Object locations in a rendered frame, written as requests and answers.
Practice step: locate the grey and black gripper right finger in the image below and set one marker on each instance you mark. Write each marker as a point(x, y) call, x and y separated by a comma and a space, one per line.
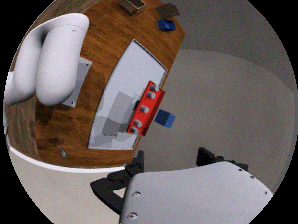
point(206, 157)

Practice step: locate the blue open bin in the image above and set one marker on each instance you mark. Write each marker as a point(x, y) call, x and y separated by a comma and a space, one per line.
point(166, 25)

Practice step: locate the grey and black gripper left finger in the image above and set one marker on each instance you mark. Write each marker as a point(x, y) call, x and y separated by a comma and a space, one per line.
point(104, 187)

